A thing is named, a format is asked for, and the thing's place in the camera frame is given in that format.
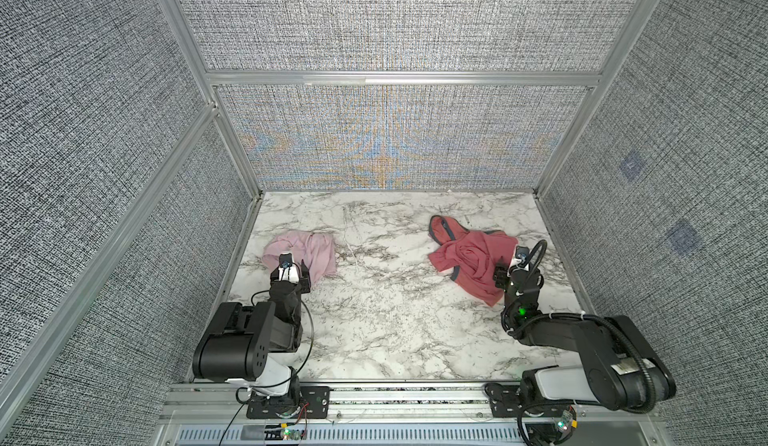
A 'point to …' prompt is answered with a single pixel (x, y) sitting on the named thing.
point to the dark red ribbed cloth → (471, 256)
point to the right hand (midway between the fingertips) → (517, 259)
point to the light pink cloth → (314, 249)
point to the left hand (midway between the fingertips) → (292, 262)
